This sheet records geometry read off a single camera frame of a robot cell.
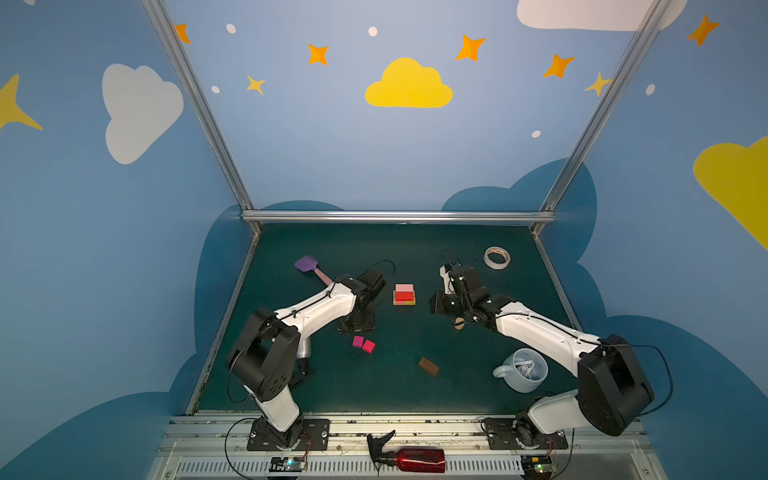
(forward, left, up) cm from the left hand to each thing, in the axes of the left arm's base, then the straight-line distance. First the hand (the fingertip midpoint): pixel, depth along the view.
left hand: (366, 329), depth 88 cm
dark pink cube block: (-3, -1, -4) cm, 5 cm away
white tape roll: (+36, -49, -5) cm, 61 cm away
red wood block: (+13, -13, -1) cm, 18 cm away
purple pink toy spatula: (+27, +23, -3) cm, 36 cm away
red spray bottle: (-32, -11, -1) cm, 34 cm away
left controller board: (-33, +17, -5) cm, 37 cm away
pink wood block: (+12, -10, -4) cm, 16 cm away
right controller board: (-33, -43, -6) cm, 54 cm away
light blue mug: (-10, -46, -4) cm, 47 cm away
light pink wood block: (+15, -12, 0) cm, 19 cm away
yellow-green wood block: (+12, -14, -4) cm, 18 cm away
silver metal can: (-5, +18, -2) cm, 19 cm away
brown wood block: (-9, -18, -5) cm, 21 cm away
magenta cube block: (-2, +3, -5) cm, 6 cm away
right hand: (+7, -19, +7) cm, 22 cm away
